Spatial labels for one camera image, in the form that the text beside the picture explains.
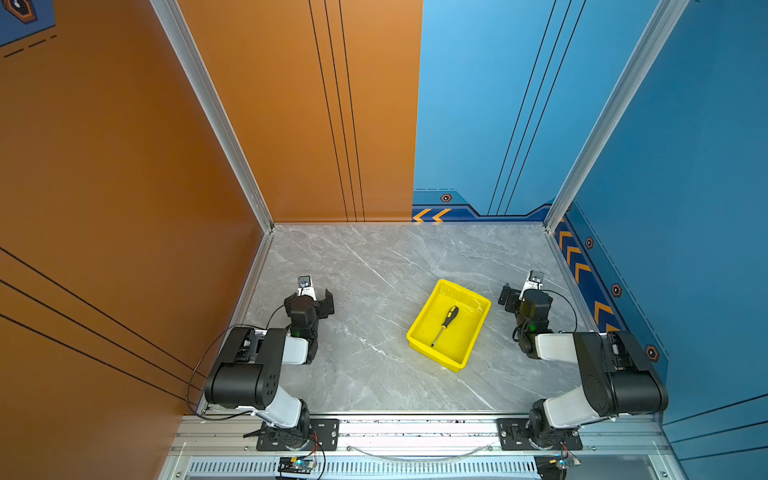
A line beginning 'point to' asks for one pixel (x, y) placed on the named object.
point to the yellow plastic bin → (455, 344)
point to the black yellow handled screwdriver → (450, 317)
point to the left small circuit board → (295, 464)
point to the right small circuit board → (563, 461)
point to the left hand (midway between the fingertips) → (311, 289)
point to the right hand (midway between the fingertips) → (520, 287)
